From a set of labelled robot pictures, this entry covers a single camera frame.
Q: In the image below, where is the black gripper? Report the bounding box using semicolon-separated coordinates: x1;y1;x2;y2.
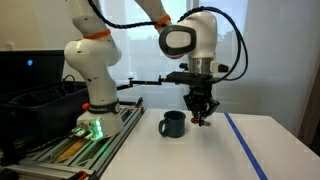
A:
182;82;221;127

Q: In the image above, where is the marker with orange cap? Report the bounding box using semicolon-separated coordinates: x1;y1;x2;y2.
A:
190;117;212;128

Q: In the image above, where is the dark teal mug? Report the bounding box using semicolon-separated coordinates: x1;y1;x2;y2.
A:
158;110;187;139

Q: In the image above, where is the blue tape line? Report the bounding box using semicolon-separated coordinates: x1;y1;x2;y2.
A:
223;112;269;180

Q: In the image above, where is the orange and black clamp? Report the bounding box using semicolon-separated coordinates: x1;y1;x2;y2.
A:
75;169;90;180

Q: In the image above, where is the black storage bin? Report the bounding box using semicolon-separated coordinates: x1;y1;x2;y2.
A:
0;81;92;145

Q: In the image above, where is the black monitor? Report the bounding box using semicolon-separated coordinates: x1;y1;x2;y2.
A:
0;49;66;98

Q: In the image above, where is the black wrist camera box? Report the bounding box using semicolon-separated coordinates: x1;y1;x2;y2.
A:
166;71;214;85

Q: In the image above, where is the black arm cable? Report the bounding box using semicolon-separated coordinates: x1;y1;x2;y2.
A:
87;0;249;83

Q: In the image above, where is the aluminium rail frame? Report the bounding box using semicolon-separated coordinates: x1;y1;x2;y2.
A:
0;99;146;180

